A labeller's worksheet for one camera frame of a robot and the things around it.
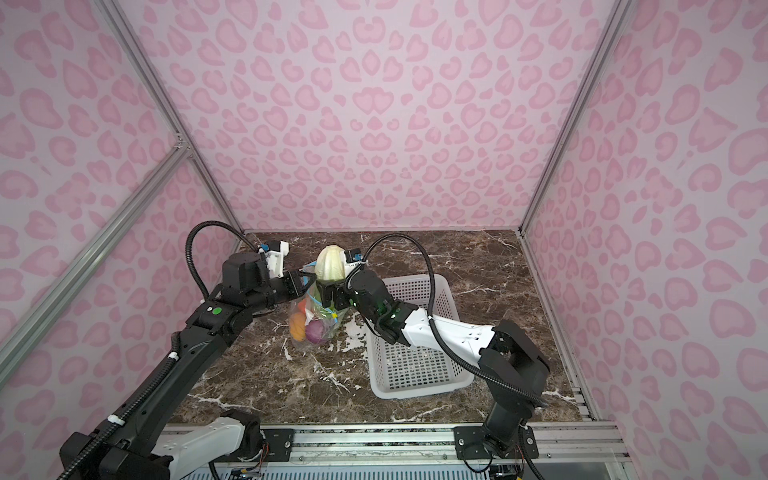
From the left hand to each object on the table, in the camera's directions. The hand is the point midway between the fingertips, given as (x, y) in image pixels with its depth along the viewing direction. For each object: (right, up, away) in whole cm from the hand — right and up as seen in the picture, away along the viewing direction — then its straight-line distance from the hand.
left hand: (317, 271), depth 73 cm
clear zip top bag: (+4, -11, -1) cm, 12 cm away
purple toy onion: (-4, -18, +12) cm, 22 cm away
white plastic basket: (+21, -29, +11) cm, 37 cm away
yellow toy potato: (-9, -17, +14) cm, 24 cm away
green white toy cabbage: (+3, +2, +1) cm, 4 cm away
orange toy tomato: (-6, -9, +6) cm, 13 cm away
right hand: (+3, -1, +4) cm, 5 cm away
